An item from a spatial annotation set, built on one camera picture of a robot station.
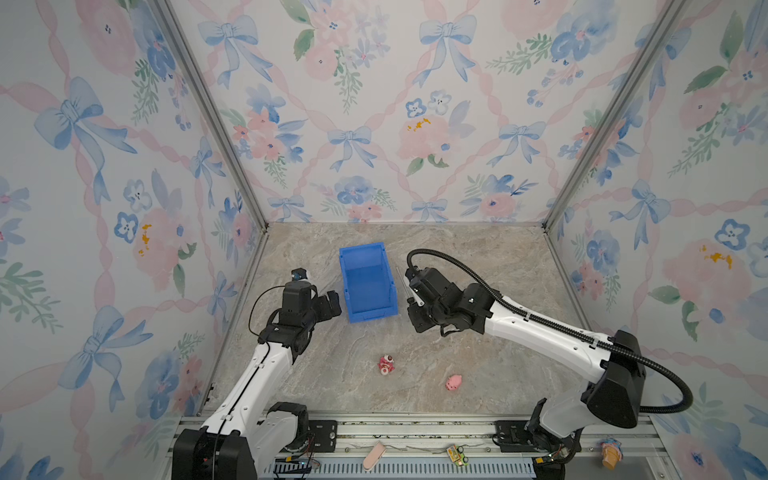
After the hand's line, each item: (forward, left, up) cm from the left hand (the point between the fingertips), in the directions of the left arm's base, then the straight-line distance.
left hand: (325, 297), depth 85 cm
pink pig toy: (-20, -36, -12) cm, 43 cm away
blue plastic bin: (+13, -11, -17) cm, 25 cm away
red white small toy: (-16, -18, -9) cm, 25 cm away
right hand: (-6, -24, +3) cm, 26 cm away
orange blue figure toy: (-36, -70, -10) cm, 79 cm away
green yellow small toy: (-36, -34, -11) cm, 51 cm away
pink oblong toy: (-37, -15, -11) cm, 41 cm away
